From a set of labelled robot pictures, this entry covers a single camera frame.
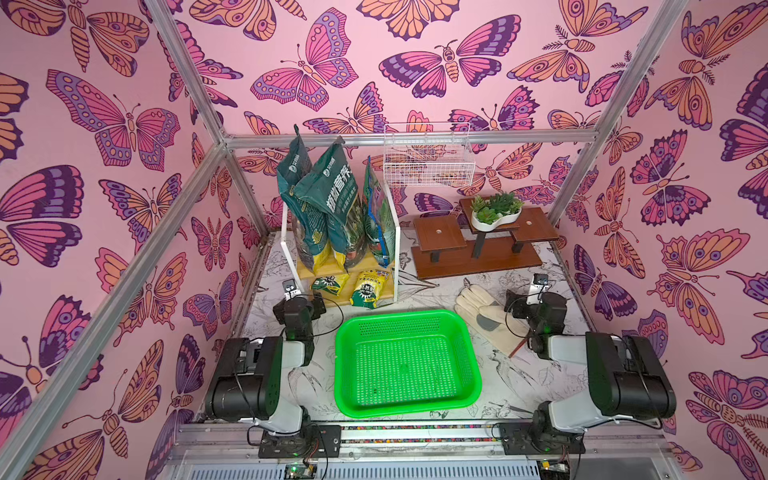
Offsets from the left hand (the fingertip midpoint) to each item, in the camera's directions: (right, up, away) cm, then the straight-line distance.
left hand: (303, 292), depth 94 cm
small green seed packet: (+7, +2, +4) cm, 9 cm away
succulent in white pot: (+55, +23, -9) cm, 61 cm away
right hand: (+68, +1, 0) cm, 68 cm away
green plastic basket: (+28, -20, -7) cm, 35 cm away
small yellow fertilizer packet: (+20, +1, +1) cm, 20 cm away
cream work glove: (+58, -8, 0) cm, 59 cm away
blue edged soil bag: (+24, +22, -18) cm, 37 cm away
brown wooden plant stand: (+46, +14, +6) cm, 48 cm away
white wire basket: (+42, +44, +12) cm, 62 cm away
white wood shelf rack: (+28, +1, 0) cm, 28 cm away
